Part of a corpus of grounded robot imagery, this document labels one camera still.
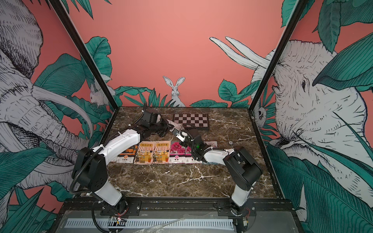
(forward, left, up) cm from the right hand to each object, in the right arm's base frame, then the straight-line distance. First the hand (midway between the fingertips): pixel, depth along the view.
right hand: (179, 128), depth 89 cm
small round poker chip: (0, -36, -16) cm, 39 cm away
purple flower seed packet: (+4, +1, -3) cm, 5 cm away
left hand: (0, +1, +5) cm, 6 cm away
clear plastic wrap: (-49, +5, -15) cm, 52 cm away
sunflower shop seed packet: (-11, +23, -14) cm, 30 cm away
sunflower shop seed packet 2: (-8, +13, -15) cm, 21 cm away
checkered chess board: (+15, -14, -12) cm, 24 cm away
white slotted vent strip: (-47, +12, -15) cm, 51 cm away
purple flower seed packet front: (-2, -23, -14) cm, 27 cm away
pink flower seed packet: (-9, +2, -16) cm, 18 cm away
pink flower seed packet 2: (-12, -6, -16) cm, 21 cm away
